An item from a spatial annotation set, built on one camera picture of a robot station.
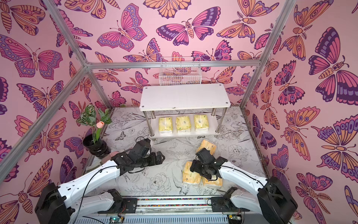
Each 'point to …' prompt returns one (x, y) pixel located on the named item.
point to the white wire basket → (178, 76)
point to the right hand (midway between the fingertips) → (192, 171)
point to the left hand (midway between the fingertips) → (161, 158)
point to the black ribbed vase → (99, 149)
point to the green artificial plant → (88, 117)
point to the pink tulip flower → (99, 124)
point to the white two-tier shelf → (183, 110)
